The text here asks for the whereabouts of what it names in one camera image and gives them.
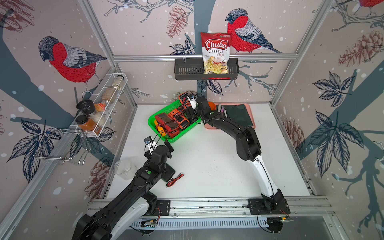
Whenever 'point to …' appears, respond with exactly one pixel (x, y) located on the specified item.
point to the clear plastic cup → (125, 169)
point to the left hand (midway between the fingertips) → (164, 140)
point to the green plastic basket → (165, 109)
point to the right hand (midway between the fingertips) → (189, 106)
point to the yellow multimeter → (160, 129)
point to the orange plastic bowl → (212, 105)
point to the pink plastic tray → (221, 111)
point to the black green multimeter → (168, 172)
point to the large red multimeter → (162, 118)
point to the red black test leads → (173, 180)
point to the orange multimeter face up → (184, 99)
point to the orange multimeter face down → (182, 121)
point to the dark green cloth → (239, 114)
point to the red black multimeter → (172, 128)
